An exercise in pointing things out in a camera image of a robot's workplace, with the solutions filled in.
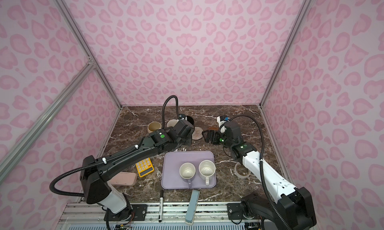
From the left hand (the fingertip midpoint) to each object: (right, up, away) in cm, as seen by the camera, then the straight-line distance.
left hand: (190, 133), depth 77 cm
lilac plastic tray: (-11, -26, +9) cm, 30 cm away
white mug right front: (+9, -22, +7) cm, 25 cm away
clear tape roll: (+29, -23, +9) cm, 38 cm away
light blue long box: (+1, -37, -3) cm, 37 cm away
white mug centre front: (-2, -22, +7) cm, 23 cm away
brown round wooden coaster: (+15, 0, +28) cm, 31 cm away
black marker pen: (-14, -39, -5) cm, 42 cm away
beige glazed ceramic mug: (-25, +2, +21) cm, 33 cm away
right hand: (+10, 0, +1) cm, 10 cm away
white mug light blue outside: (-13, +5, +21) cm, 25 cm away
